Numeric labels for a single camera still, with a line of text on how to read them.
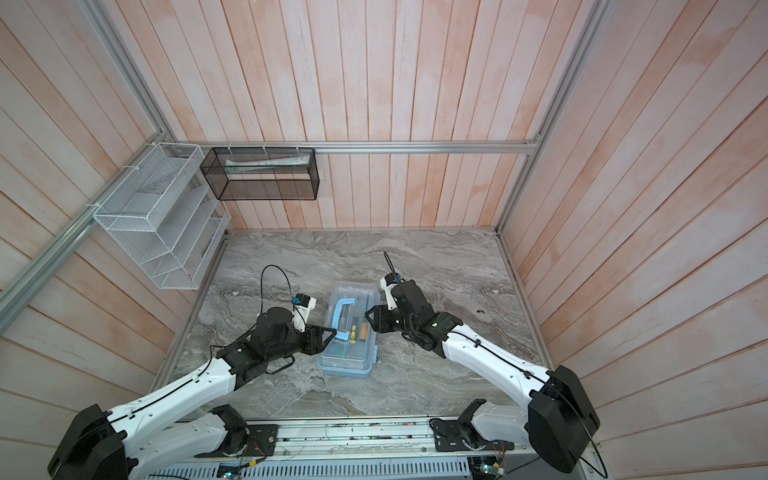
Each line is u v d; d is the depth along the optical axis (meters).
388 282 0.73
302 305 0.72
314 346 0.70
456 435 0.73
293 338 0.68
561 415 0.40
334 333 0.78
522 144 0.95
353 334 0.82
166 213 0.73
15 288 0.52
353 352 0.82
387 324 0.71
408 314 0.61
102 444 0.39
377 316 0.70
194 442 0.56
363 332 0.82
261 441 0.73
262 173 1.04
